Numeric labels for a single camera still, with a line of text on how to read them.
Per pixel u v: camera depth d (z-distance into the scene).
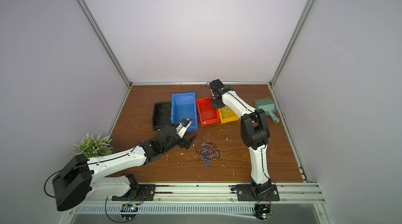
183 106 1.05
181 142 0.73
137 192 0.67
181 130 0.70
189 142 0.73
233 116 0.98
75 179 0.41
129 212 0.72
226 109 0.81
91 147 0.71
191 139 0.74
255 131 0.54
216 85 0.78
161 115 1.11
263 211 0.69
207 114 1.05
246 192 0.73
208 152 0.83
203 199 0.73
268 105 1.05
